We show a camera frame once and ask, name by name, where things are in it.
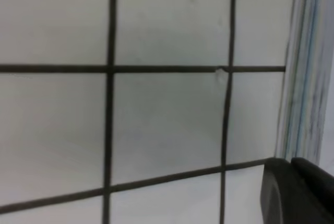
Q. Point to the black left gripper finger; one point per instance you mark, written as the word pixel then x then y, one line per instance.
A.
pixel 296 192

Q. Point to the white grid tablecloth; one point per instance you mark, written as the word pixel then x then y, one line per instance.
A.
pixel 139 111

